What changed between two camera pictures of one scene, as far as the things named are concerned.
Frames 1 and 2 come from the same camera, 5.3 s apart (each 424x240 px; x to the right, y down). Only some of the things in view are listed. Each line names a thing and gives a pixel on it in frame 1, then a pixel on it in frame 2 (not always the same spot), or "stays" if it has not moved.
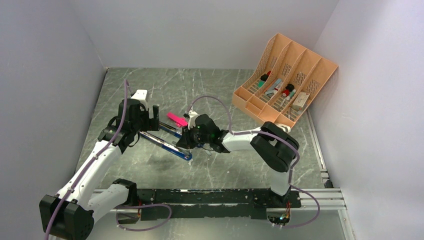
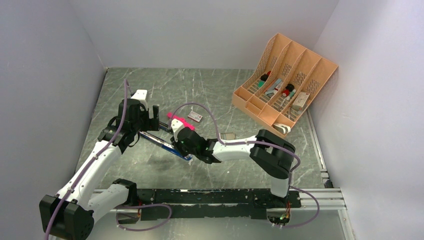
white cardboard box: (300, 101) stays
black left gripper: (151, 124) stays
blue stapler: (168, 128) stays
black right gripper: (186, 142) to (177, 144)
